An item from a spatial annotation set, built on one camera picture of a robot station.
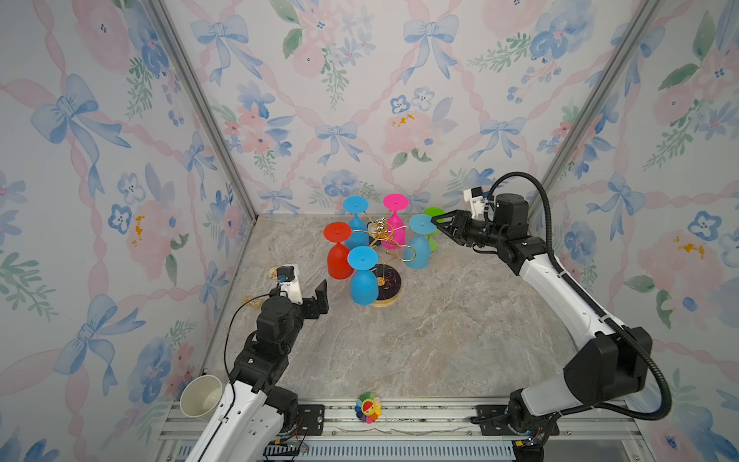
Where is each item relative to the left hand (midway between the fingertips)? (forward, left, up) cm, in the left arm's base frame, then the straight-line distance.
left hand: (309, 279), depth 73 cm
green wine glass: (+11, -32, +5) cm, 34 cm away
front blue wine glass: (+1, -14, -1) cm, 14 cm away
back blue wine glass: (+21, -12, +7) cm, 25 cm away
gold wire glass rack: (+15, -22, -22) cm, 35 cm away
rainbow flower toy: (-25, -15, -23) cm, 37 cm away
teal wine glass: (+13, -29, -3) cm, 32 cm away
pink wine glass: (+22, -22, +7) cm, 32 cm away
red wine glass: (+7, -6, -4) cm, 10 cm away
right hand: (+14, -32, +8) cm, 36 cm away
